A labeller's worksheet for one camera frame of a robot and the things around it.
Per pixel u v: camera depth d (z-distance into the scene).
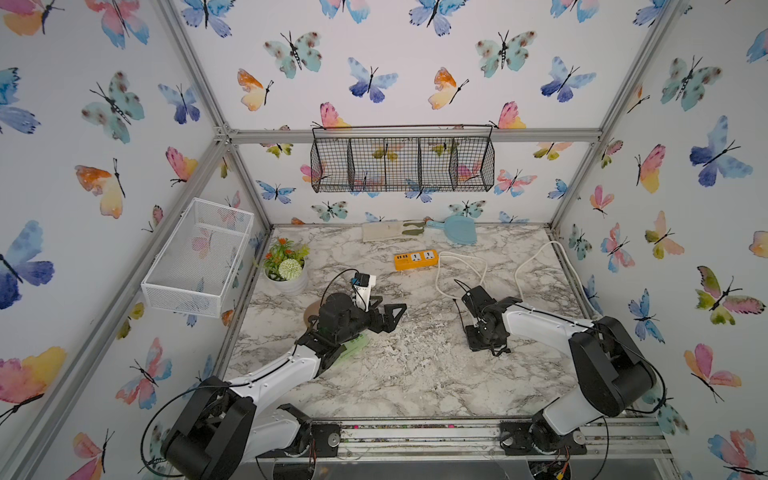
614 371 0.45
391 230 1.19
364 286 0.71
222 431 0.41
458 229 1.21
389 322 0.72
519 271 1.07
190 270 0.86
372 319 0.72
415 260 1.07
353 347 0.88
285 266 0.89
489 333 0.75
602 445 0.73
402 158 0.98
